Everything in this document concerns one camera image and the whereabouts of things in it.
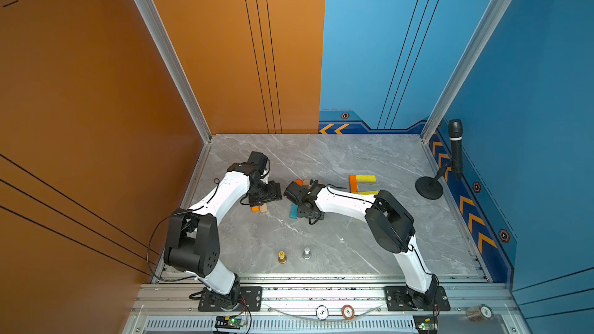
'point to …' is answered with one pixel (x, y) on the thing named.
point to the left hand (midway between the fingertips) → (275, 195)
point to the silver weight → (307, 254)
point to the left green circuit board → (225, 322)
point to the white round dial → (322, 312)
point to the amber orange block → (256, 209)
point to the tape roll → (482, 312)
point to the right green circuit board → (426, 324)
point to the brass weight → (281, 257)
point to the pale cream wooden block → (264, 208)
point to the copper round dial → (348, 311)
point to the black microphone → (455, 132)
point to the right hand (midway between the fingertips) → (307, 213)
